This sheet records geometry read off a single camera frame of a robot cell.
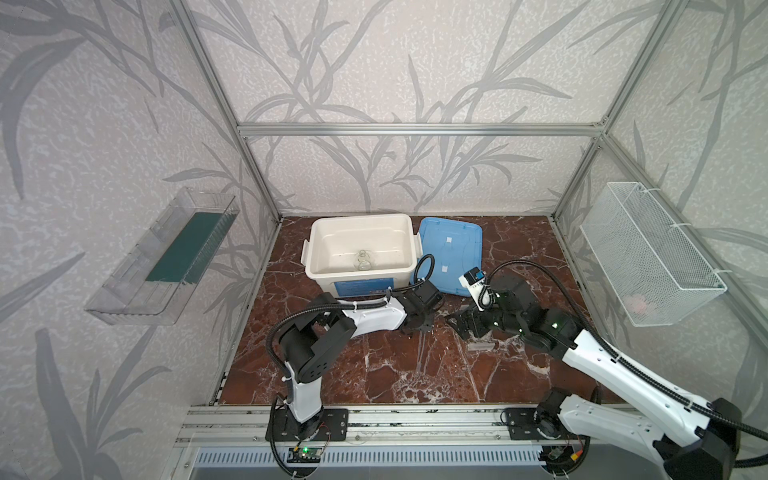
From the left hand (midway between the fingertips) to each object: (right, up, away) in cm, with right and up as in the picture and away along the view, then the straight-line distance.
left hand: (427, 312), depth 92 cm
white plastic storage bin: (-22, +18, +7) cm, 29 cm away
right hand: (+6, +7, -17) cm, 19 cm away
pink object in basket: (+50, +7, -20) cm, 54 cm away
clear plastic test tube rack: (+15, -7, -7) cm, 18 cm away
